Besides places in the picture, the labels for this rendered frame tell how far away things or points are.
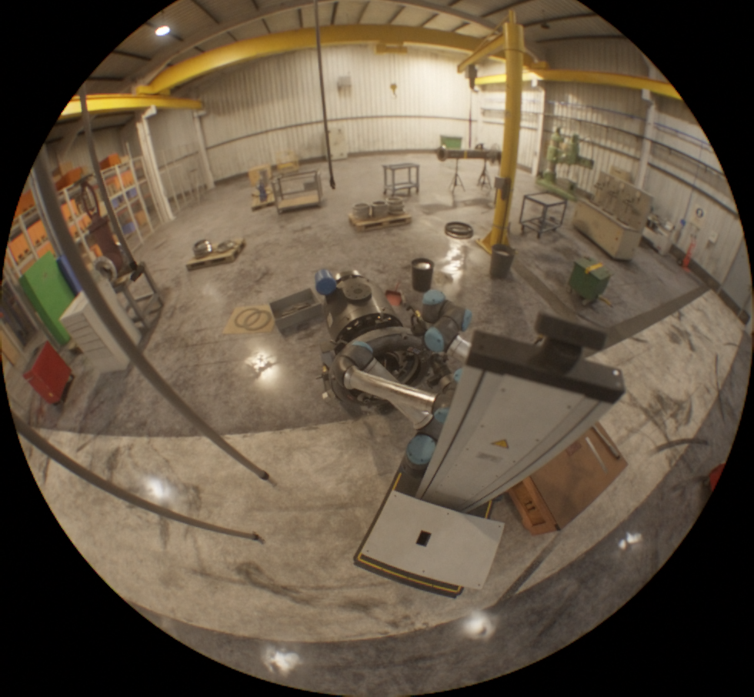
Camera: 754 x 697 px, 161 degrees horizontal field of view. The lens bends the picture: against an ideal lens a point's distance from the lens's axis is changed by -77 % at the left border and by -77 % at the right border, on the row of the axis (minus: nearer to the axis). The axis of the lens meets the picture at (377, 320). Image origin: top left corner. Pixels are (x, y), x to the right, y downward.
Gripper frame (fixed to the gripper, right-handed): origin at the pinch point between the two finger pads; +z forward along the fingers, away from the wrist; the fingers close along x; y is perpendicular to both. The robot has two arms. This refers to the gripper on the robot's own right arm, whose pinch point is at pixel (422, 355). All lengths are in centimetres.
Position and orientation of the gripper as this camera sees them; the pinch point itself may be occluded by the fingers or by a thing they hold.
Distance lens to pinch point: 135.9
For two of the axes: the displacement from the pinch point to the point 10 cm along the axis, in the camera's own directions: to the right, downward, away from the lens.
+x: -3.1, -6.3, 7.2
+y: 9.5, -2.4, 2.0
